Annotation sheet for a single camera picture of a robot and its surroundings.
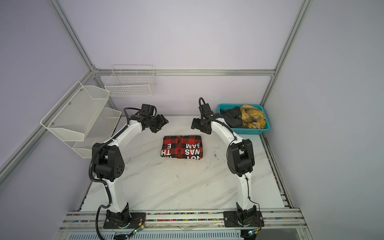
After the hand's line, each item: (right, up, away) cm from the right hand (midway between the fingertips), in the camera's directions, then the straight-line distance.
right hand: (195, 127), depth 95 cm
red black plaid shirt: (-8, -13, 0) cm, 15 cm away
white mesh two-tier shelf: (-60, +4, -17) cm, 63 cm away
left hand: (-19, +2, -2) cm, 19 cm away
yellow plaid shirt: (+41, +7, +9) cm, 43 cm away
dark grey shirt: (+28, +8, +15) cm, 32 cm away
